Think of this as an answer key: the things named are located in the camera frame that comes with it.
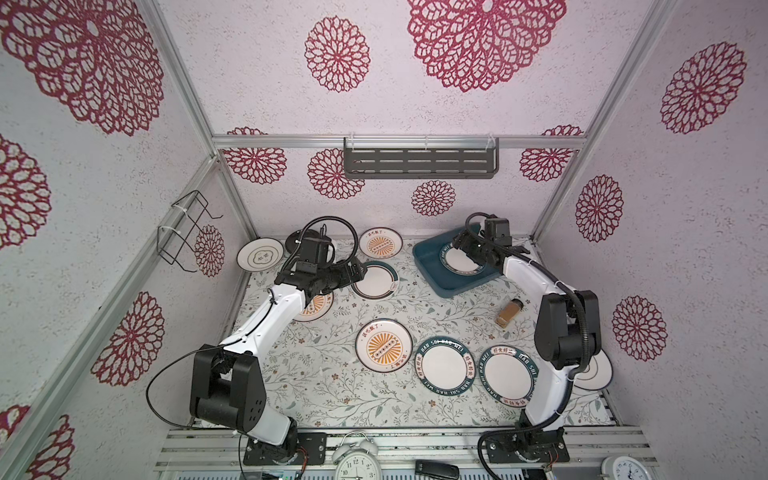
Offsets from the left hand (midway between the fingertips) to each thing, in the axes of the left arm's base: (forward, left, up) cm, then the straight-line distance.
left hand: (354, 277), depth 86 cm
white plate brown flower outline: (+26, +39, -18) cm, 51 cm away
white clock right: (-45, -63, -14) cm, 79 cm away
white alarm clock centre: (-43, -1, -13) cm, 45 cm away
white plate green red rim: (+11, -7, -18) cm, 23 cm away
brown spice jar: (-4, -48, -14) cm, 50 cm away
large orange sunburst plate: (-13, -8, -18) cm, 24 cm away
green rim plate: (-19, -26, -19) cm, 38 cm away
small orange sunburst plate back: (+32, -8, -18) cm, 37 cm away
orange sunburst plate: (+1, +14, -18) cm, 22 cm away
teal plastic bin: (+8, -28, -13) cm, 31 cm away
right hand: (+16, -34, 0) cm, 37 cm away
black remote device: (-45, -20, -15) cm, 51 cm away
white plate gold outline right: (-22, -70, -18) cm, 76 cm away
